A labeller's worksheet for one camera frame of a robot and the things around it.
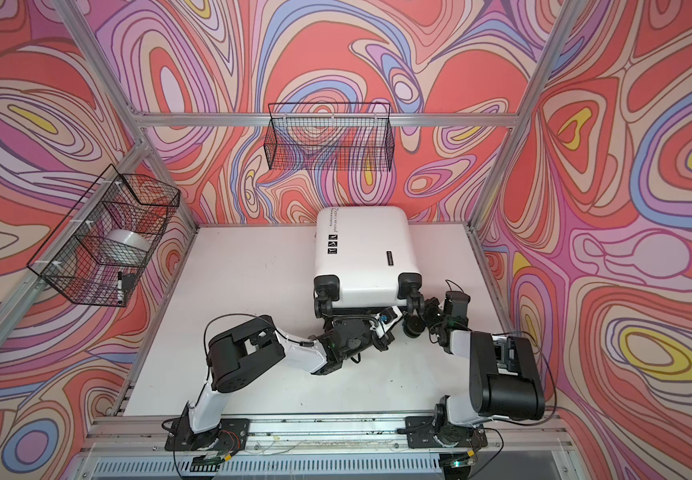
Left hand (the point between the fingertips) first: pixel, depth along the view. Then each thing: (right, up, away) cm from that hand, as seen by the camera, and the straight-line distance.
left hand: (406, 318), depth 82 cm
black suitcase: (-11, +17, +3) cm, 21 cm away
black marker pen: (-72, +10, -10) cm, 73 cm away
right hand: (+5, +1, +13) cm, 14 cm away
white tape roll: (-70, +20, -11) cm, 73 cm away
